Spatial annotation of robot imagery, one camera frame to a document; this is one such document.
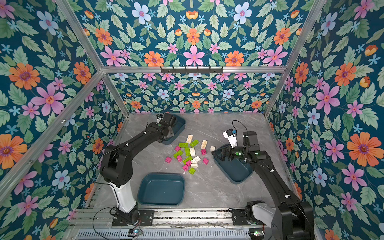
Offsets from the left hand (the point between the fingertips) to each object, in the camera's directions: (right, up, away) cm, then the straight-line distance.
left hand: (168, 129), depth 92 cm
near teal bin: (-1, -34, -10) cm, 35 cm away
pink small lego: (+5, -13, +6) cm, 15 cm away
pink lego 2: (+22, -15, +4) cm, 27 cm away
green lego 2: (+13, -19, +2) cm, 23 cm away
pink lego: (0, -19, +1) cm, 19 cm away
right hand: (+30, -10, -15) cm, 35 cm away
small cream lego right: (+28, -13, +7) cm, 32 cm away
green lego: (+8, -11, +9) cm, 17 cm away
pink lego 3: (+23, -20, +1) cm, 31 cm away
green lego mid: (+6, -16, +6) cm, 18 cm away
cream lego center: (+15, -15, +4) cm, 21 cm away
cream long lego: (+12, -7, +12) cm, 18 cm away
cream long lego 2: (+22, -10, +9) cm, 26 cm away
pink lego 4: (+11, -24, -2) cm, 26 cm away
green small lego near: (+15, -25, -4) cm, 29 cm away
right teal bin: (+42, -25, -4) cm, 49 cm away
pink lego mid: (+7, -19, +1) cm, 20 cm away
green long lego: (+16, -10, +9) cm, 21 cm away
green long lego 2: (+11, -15, +6) cm, 20 cm away
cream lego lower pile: (+16, -23, -1) cm, 28 cm away
